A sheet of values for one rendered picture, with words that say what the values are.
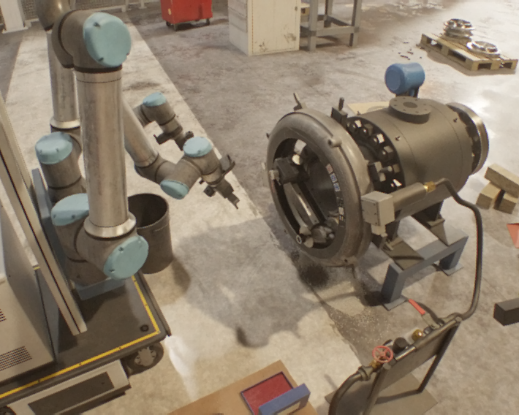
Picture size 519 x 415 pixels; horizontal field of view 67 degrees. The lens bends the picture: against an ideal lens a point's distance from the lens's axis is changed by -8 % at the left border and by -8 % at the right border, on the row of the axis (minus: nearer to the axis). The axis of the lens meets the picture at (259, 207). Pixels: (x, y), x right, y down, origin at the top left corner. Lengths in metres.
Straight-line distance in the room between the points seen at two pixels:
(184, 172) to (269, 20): 4.38
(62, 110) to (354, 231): 1.29
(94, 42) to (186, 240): 1.82
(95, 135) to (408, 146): 1.39
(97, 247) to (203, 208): 1.69
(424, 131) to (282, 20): 3.86
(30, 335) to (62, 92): 0.94
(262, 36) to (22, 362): 4.75
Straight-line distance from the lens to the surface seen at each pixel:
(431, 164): 2.09
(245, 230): 2.67
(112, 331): 1.86
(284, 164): 1.96
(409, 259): 2.25
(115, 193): 1.17
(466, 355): 2.30
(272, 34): 5.69
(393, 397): 2.05
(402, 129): 2.05
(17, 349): 1.74
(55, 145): 1.78
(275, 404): 1.31
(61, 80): 1.81
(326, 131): 1.75
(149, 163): 1.43
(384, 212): 1.64
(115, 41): 1.04
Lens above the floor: 1.77
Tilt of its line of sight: 39 degrees down
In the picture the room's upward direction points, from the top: straight up
